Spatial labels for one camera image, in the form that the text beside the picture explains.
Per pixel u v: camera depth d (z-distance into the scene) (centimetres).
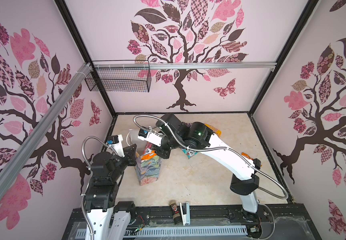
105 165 45
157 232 70
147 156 63
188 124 109
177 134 44
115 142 54
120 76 95
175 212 72
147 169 73
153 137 52
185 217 71
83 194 45
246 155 94
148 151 62
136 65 91
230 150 44
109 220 44
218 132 102
